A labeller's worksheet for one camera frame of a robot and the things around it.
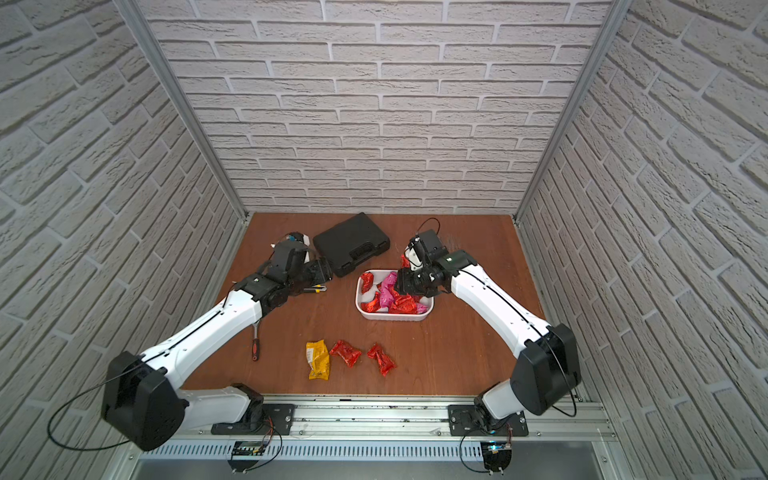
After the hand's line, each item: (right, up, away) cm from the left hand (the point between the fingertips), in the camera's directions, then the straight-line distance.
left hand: (331, 262), depth 82 cm
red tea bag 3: (+21, -13, +5) cm, 25 cm away
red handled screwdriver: (-23, -24, +3) cm, 33 cm away
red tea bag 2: (+10, -7, +12) cm, 17 cm away
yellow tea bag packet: (-3, -26, -3) cm, 26 cm away
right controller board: (+43, -46, -12) cm, 64 cm away
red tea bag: (+16, -28, -3) cm, 32 cm away
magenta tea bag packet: (+16, -10, +9) cm, 21 cm away
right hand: (+21, -7, -2) cm, 23 cm away
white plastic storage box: (+15, -17, +7) cm, 24 cm away
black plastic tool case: (+3, +5, +22) cm, 22 cm away
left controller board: (-19, -46, -10) cm, 51 cm away
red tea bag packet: (+5, -26, 0) cm, 27 cm away
